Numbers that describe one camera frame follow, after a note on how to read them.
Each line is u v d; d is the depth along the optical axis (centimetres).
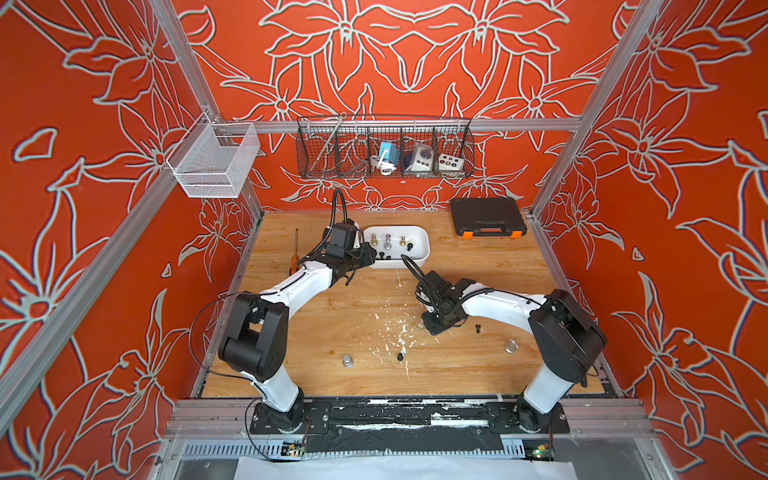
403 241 109
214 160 93
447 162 94
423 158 90
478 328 88
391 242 108
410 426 73
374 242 109
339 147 99
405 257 100
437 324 79
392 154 83
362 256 75
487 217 114
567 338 45
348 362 80
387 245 108
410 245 107
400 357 83
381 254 106
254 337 46
